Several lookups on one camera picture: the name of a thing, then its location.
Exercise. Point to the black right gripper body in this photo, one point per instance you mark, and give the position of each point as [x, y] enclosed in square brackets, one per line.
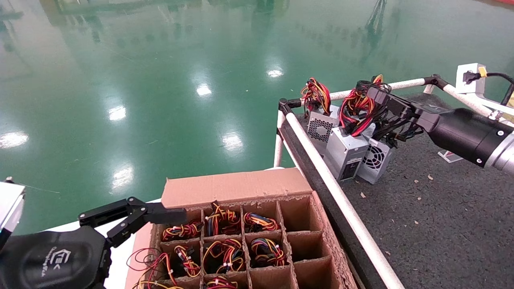
[466, 134]

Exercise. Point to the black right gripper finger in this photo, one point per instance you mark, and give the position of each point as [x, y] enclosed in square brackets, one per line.
[409, 125]
[395, 104]

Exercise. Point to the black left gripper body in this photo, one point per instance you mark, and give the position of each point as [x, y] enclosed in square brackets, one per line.
[52, 261]

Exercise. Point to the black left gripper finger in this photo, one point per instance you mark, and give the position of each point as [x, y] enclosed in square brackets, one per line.
[124, 232]
[106, 209]

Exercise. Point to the cardboard box with dividers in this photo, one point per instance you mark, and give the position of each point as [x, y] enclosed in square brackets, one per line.
[233, 186]

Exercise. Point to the clear acrylic sign holder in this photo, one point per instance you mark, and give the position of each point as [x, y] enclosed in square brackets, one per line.
[447, 154]

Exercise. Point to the person in yellow coat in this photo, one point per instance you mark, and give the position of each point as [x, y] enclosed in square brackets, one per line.
[509, 106]

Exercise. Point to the silver power supply with label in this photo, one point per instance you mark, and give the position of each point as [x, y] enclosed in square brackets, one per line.
[345, 152]

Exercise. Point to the power supply with honeycomb vent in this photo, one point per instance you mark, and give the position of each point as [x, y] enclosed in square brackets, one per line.
[321, 128]

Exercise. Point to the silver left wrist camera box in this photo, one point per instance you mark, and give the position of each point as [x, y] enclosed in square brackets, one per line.
[10, 208]

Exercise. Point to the white pipe table frame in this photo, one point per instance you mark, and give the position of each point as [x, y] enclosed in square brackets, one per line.
[309, 144]

